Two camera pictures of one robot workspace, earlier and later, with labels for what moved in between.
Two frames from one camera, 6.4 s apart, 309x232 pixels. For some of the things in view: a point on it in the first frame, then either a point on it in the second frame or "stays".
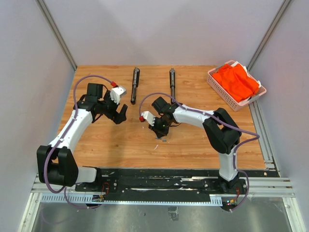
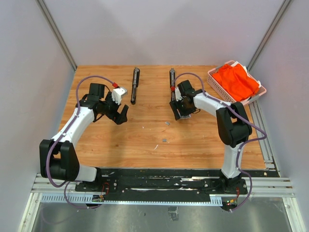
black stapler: [172, 84] stays
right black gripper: [159, 132] to [174, 107]
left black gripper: [117, 117] stays
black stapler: [135, 83] stays
